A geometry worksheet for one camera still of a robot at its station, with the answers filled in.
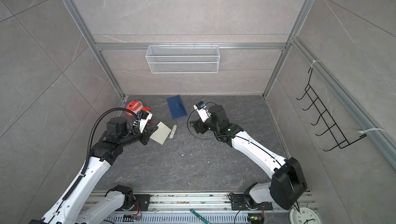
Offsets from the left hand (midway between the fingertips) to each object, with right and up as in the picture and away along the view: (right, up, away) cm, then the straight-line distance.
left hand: (156, 123), depth 73 cm
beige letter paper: (+2, -5, +3) cm, 6 cm away
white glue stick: (+4, -8, +24) cm, 25 cm away
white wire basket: (+10, +40, +28) cm, 50 cm away
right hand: (+19, +2, +6) cm, 20 cm away
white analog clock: (+69, -41, -5) cm, 80 cm away
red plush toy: (-23, +9, +30) cm, 39 cm away
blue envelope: (+4, +8, +39) cm, 40 cm away
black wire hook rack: (+76, -5, -14) cm, 78 cm away
